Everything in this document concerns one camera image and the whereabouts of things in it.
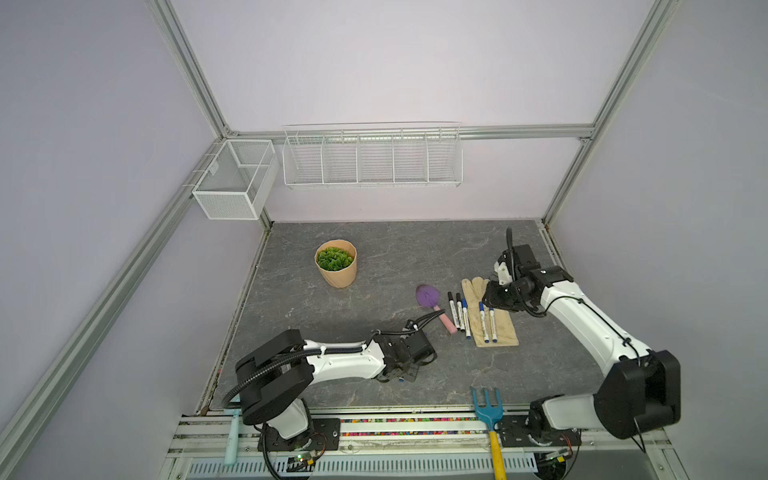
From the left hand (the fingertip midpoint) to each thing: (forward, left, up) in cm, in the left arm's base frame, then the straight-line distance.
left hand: (407, 368), depth 84 cm
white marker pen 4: (+11, -28, 0) cm, 30 cm away
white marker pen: (+17, -17, 0) cm, 24 cm away
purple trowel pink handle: (+22, -9, +2) cm, 24 cm away
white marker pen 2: (+14, -20, 0) cm, 25 cm away
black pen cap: (+22, -17, -1) cm, 28 cm away
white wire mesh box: (+62, +54, +20) cm, 85 cm away
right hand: (+13, -25, +11) cm, 31 cm away
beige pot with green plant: (+31, +20, +11) cm, 39 cm away
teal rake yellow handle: (-13, -21, +1) cm, 25 cm away
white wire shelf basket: (+61, +7, +29) cm, 68 cm away
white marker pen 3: (+12, -25, +1) cm, 27 cm away
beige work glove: (+23, -24, 0) cm, 34 cm away
